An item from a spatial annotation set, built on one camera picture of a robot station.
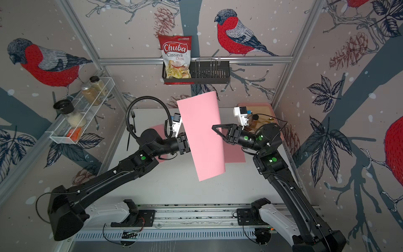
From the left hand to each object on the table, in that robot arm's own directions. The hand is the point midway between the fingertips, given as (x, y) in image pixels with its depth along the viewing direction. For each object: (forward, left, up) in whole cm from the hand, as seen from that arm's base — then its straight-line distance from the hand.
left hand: (206, 138), depth 55 cm
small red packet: (+7, +57, -8) cm, 58 cm away
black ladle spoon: (+36, +54, -41) cm, 77 cm away
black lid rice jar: (+14, +59, -5) cm, 61 cm away
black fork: (+48, +57, -41) cm, 85 cm away
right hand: (+3, -3, +1) cm, 4 cm away
